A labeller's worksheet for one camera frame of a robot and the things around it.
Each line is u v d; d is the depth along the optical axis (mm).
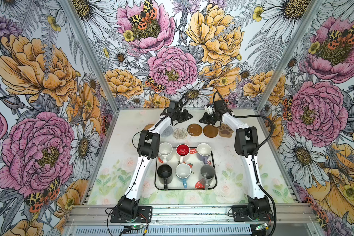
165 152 946
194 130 1086
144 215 741
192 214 761
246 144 677
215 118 965
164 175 847
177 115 978
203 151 960
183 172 858
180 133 1058
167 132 1078
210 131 1080
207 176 852
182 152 957
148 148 711
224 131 1082
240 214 736
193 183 832
